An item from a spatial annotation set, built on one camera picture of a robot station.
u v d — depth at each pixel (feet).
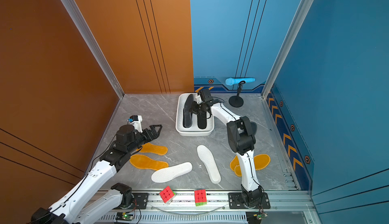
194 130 3.25
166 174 2.67
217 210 2.35
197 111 2.90
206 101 2.58
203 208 2.38
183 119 3.44
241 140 1.86
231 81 3.12
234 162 2.82
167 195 2.33
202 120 3.36
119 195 2.03
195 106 2.93
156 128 2.37
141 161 2.81
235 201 2.38
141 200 2.42
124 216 2.33
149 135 2.24
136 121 2.32
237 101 3.77
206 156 2.87
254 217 2.30
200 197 2.33
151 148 2.98
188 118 3.15
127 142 1.93
